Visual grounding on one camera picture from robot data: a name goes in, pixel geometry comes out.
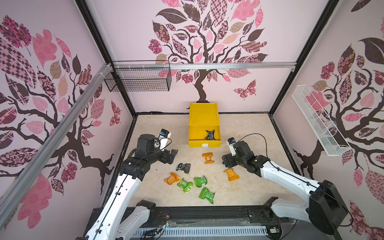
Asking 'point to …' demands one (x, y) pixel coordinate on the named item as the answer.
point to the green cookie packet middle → (199, 181)
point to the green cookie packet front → (205, 193)
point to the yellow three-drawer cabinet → (203, 117)
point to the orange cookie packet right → (232, 175)
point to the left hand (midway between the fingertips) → (167, 150)
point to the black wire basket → (139, 76)
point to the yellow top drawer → (197, 134)
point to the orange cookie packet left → (173, 178)
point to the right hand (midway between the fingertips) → (229, 156)
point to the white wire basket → (328, 136)
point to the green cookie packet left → (185, 185)
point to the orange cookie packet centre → (208, 156)
